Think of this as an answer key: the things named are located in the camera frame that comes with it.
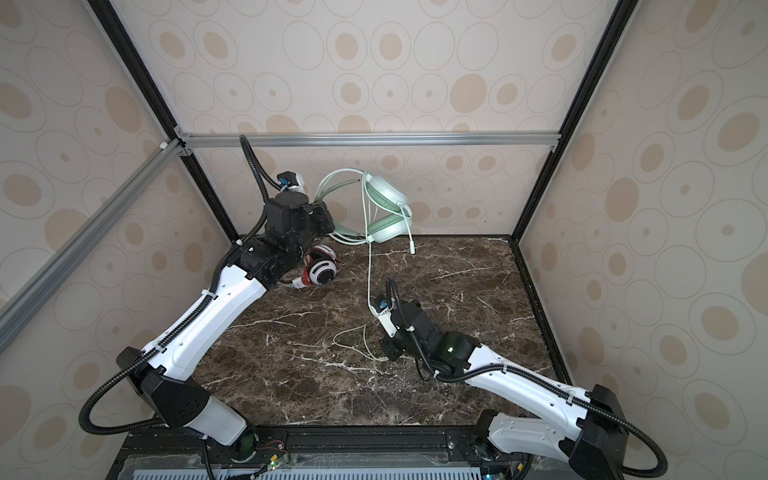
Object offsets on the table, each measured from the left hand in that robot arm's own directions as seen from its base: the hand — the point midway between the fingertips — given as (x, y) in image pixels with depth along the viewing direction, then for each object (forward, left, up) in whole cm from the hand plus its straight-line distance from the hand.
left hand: (330, 197), depth 68 cm
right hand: (-20, -12, -25) cm, 34 cm away
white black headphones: (+6, +8, -32) cm, 34 cm away
